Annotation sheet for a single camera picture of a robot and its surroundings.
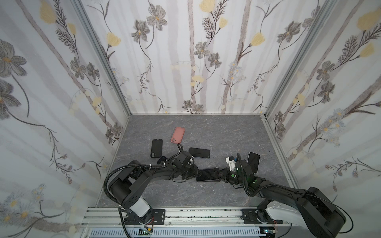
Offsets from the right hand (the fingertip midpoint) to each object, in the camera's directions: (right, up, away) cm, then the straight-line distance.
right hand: (211, 172), depth 82 cm
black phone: (-6, +8, +16) cm, 19 cm away
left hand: (-7, -1, +5) cm, 8 cm away
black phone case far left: (-36, +11, +20) cm, 42 cm away
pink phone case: (-22, +20, +26) cm, 39 cm away
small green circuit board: (-34, -26, -10) cm, 44 cm away
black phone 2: (-30, +5, +14) cm, 33 cm away
